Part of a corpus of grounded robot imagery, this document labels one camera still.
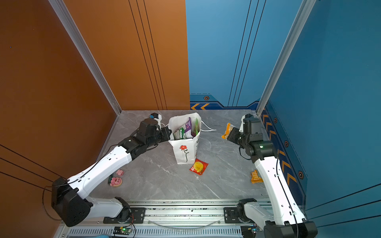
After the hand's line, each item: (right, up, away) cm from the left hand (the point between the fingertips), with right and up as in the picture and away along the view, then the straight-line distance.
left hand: (173, 129), depth 78 cm
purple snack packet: (+7, -2, +5) cm, 9 cm away
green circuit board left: (-24, -49, -7) cm, 55 cm away
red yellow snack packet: (+14, -23, +11) cm, 29 cm away
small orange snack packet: (+46, -28, +7) cm, 54 cm away
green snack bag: (+12, -1, +4) cm, 13 cm away
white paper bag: (+6, -11, +1) cm, 13 cm away
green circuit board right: (+37, -49, -7) cm, 62 cm away
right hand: (+28, -1, -4) cm, 29 cm away
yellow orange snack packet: (+29, +1, -4) cm, 29 cm away
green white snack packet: (+4, -3, +1) cm, 5 cm away
